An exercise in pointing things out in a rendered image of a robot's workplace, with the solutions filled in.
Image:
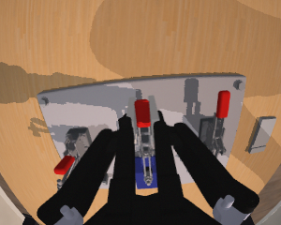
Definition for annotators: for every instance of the blue rectangular plate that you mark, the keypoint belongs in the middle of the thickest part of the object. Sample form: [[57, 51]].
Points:
[[139, 171]]

